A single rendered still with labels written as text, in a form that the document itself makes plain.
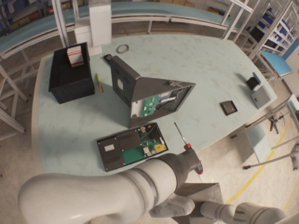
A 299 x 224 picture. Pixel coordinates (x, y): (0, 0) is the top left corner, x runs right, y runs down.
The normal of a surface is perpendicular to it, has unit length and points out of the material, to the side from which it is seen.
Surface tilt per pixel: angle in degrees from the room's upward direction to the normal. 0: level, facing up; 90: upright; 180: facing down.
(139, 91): 0
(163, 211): 53
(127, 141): 0
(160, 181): 28
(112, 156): 0
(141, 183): 41
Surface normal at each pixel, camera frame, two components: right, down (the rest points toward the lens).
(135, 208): 0.70, -0.21
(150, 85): 0.16, -0.46
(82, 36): 0.37, 0.85
